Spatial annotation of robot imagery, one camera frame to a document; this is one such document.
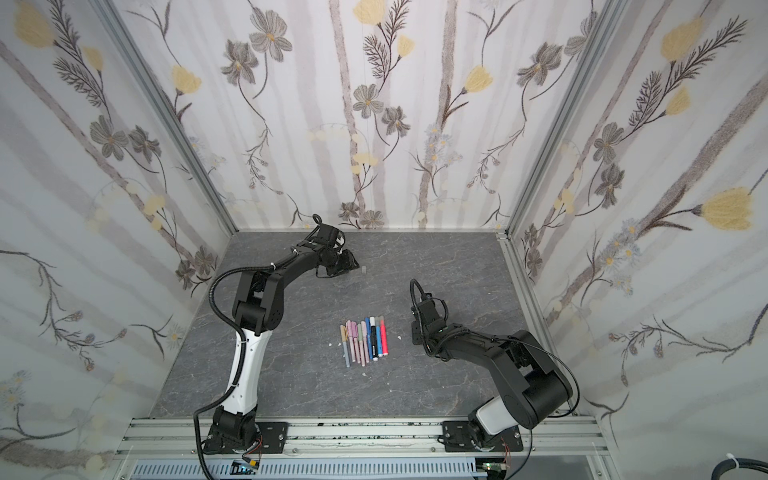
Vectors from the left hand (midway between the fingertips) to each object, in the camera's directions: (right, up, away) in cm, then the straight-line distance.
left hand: (360, 261), depth 106 cm
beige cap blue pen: (-3, -23, -15) cm, 28 cm away
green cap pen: (+1, -21, -13) cm, 25 cm away
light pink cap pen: (+3, -23, -15) cm, 28 cm away
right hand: (+22, -19, -13) cm, 32 cm away
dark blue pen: (+4, -23, -15) cm, 28 cm away
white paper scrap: (-8, -25, -16) cm, 31 cm away
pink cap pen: (-2, -22, -13) cm, 25 cm away
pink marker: (+9, -23, -15) cm, 29 cm away
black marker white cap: (+6, -24, -16) cm, 29 cm away
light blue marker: (+7, -23, -15) cm, 29 cm away
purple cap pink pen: (0, -23, -14) cm, 27 cm away
